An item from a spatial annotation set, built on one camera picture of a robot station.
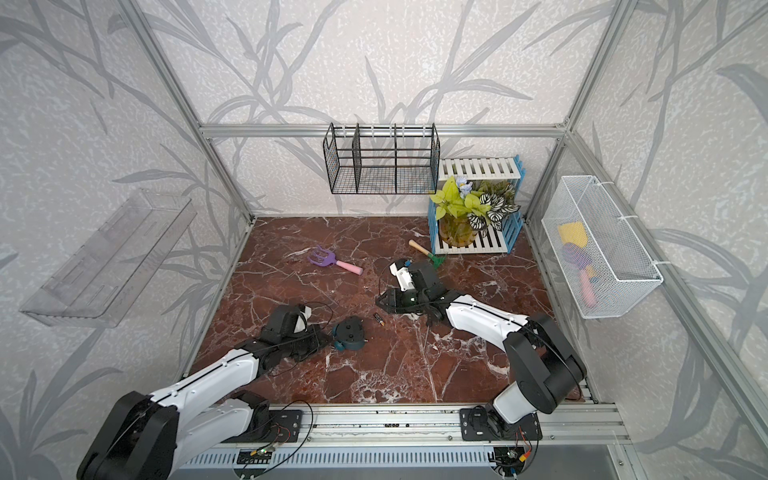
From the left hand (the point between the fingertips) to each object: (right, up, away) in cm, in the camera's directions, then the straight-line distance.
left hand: (334, 338), depth 85 cm
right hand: (+13, +11, -1) cm, 17 cm away
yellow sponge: (+71, +31, +3) cm, 77 cm away
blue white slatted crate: (+55, +51, +12) cm, 76 cm away
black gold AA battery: (+13, +4, +6) cm, 14 cm away
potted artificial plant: (+40, +37, +4) cm, 55 cm away
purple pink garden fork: (-9, +22, +23) cm, 33 cm away
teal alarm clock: (+4, +2, -1) cm, 5 cm away
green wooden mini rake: (+32, +21, +23) cm, 45 cm away
